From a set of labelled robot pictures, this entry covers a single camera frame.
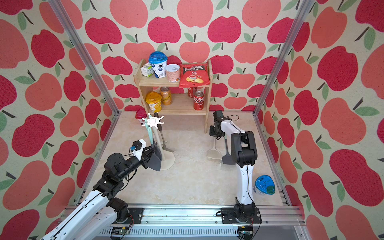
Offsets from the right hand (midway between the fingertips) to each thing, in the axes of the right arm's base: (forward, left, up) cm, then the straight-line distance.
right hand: (215, 135), depth 106 cm
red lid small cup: (+6, +55, +10) cm, 56 cm away
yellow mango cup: (0, +39, +30) cm, 49 cm away
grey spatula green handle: (-30, +33, +17) cm, 47 cm away
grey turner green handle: (-18, -8, 0) cm, 20 cm away
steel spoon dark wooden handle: (-21, +30, +30) cm, 47 cm away
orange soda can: (+5, +33, +29) cm, 44 cm away
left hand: (-29, +31, +23) cm, 49 cm away
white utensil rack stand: (-24, +30, 0) cm, 39 cm away
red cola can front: (+3, +13, +29) cm, 32 cm away
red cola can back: (+14, +18, +27) cm, 35 cm away
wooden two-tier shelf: (+7, +24, +21) cm, 33 cm away
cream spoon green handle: (-14, +1, -1) cm, 14 cm away
